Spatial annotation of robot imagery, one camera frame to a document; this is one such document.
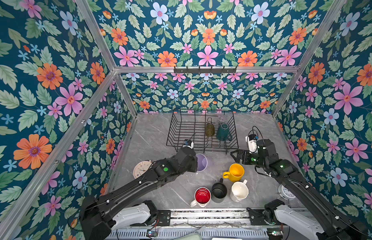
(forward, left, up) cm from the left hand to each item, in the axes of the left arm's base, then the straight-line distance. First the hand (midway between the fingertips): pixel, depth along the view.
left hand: (199, 158), depth 73 cm
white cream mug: (-12, -21, -19) cm, 31 cm away
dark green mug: (+23, -18, -11) cm, 31 cm away
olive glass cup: (+28, -10, -13) cm, 32 cm away
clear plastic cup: (+36, -19, -10) cm, 42 cm away
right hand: (+3, -20, -2) cm, 20 cm away
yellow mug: (-2, -22, -18) cm, 28 cm away
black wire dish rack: (+40, +3, -21) cm, 46 cm away
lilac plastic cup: (+3, -2, -11) cm, 11 cm away
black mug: (-11, -10, -19) cm, 24 cm away
